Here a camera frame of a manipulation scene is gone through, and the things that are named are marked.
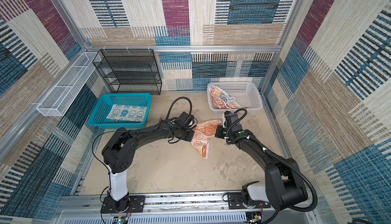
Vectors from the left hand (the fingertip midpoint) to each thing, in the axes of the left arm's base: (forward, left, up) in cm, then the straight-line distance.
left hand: (192, 134), depth 92 cm
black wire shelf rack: (+43, +44, +15) cm, 63 cm away
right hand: (-1, -14, +4) cm, 15 cm away
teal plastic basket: (+12, +60, +1) cm, 62 cm away
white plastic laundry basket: (+33, -30, -2) cm, 45 cm away
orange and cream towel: (+4, -7, -2) cm, 9 cm away
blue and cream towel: (+19, +45, -2) cm, 49 cm away
